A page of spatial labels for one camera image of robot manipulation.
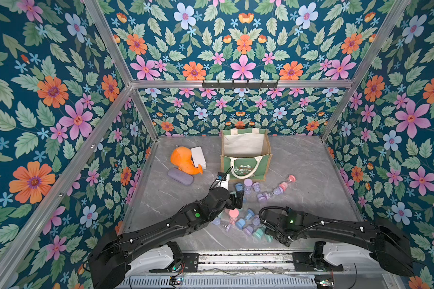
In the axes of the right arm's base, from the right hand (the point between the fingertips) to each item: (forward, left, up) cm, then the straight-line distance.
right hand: (269, 233), depth 79 cm
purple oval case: (+28, +46, +2) cm, 54 cm away
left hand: (+13, +14, +15) cm, 24 cm away
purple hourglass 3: (+17, +2, +2) cm, 17 cm away
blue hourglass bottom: (+3, +13, +1) cm, 14 cm away
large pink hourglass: (+5, +16, +7) cm, 19 cm away
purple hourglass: (+21, -6, +1) cm, 22 cm away
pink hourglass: (+29, -15, -1) cm, 33 cm away
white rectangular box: (+41, +39, +3) cm, 57 cm away
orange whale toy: (+38, +47, +7) cm, 60 cm away
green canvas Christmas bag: (+41, +10, +6) cm, 42 cm away
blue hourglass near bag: (+23, +14, +2) cm, 27 cm away
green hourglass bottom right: (-1, +4, +1) cm, 5 cm away
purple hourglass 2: (+22, +10, +7) cm, 25 cm away
